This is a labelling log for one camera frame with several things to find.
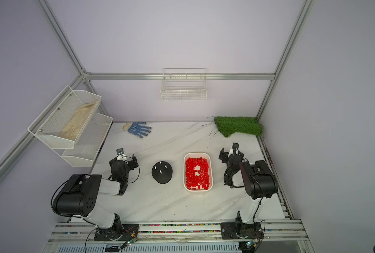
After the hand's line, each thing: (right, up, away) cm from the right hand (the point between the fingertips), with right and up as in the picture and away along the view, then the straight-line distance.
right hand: (231, 151), depth 98 cm
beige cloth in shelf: (-85, +14, -21) cm, 88 cm away
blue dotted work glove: (-68, +15, +19) cm, 72 cm away
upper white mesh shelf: (-89, +16, -22) cm, 93 cm away
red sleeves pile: (-22, -13, -5) cm, 26 cm away
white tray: (-15, -3, -3) cm, 16 cm away
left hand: (-66, -4, -4) cm, 66 cm away
